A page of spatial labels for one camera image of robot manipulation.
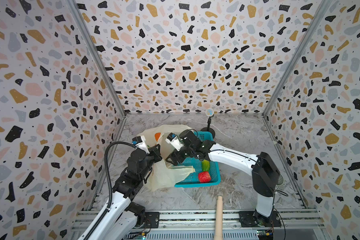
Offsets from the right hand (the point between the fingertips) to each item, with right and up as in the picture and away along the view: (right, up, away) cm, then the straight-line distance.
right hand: (168, 152), depth 79 cm
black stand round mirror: (+23, +22, +9) cm, 33 cm away
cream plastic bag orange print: (-1, -9, -7) cm, 12 cm away
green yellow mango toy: (+21, -10, +11) cm, 25 cm away
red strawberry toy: (+19, -14, +3) cm, 24 cm away
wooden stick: (+24, -35, -11) cm, 44 cm away
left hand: (-3, +6, -6) cm, 9 cm away
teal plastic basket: (+13, -18, +8) cm, 23 cm away
